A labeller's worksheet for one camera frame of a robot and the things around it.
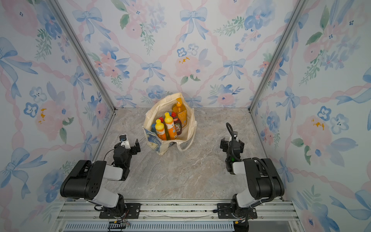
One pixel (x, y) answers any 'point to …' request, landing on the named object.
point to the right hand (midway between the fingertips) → (233, 138)
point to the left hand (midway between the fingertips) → (131, 140)
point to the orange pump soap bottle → (180, 111)
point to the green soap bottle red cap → (166, 129)
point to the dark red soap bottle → (177, 123)
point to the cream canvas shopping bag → (158, 109)
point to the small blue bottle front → (153, 128)
